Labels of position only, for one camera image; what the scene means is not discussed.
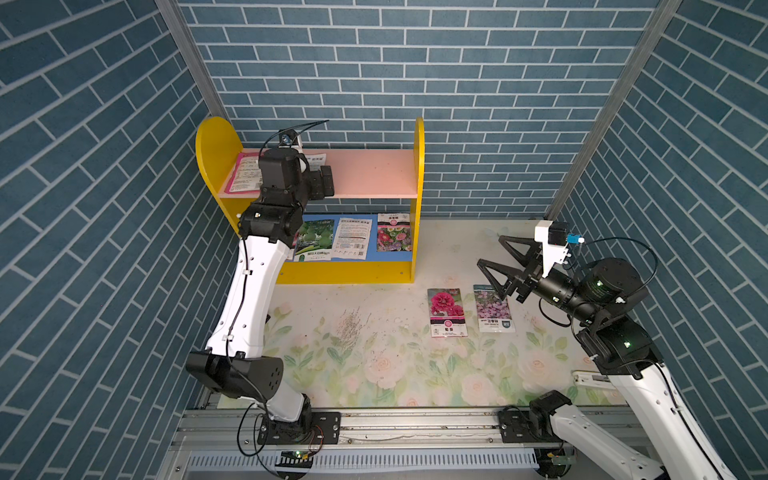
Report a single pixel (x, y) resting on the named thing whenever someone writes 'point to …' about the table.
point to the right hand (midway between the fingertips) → (496, 254)
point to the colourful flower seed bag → (394, 232)
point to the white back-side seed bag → (352, 238)
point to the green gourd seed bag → (315, 241)
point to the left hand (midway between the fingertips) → (318, 167)
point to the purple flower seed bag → (494, 314)
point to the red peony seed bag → (447, 313)
